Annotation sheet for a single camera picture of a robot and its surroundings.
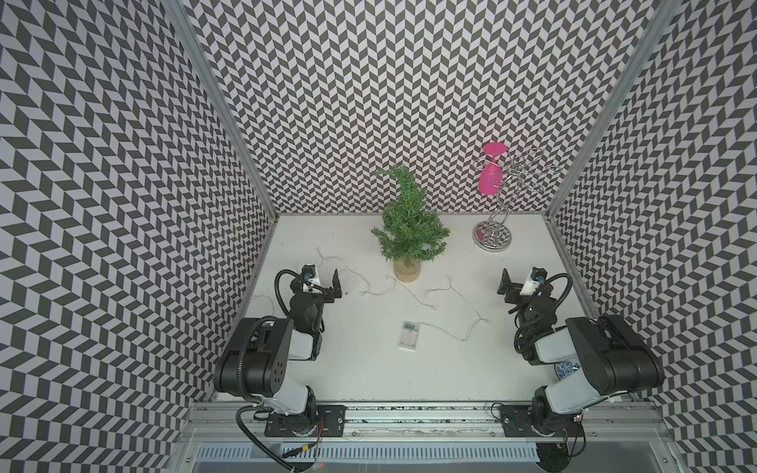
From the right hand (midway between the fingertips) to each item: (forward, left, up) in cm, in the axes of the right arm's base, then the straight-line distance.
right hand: (519, 275), depth 89 cm
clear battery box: (-15, +34, -9) cm, 38 cm away
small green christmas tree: (+2, +33, +17) cm, 37 cm away
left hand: (+2, +61, +1) cm, 61 cm away
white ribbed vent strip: (-43, +44, -9) cm, 62 cm away
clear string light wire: (+3, +20, -10) cm, 22 cm away
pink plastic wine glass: (+32, +5, +13) cm, 35 cm away
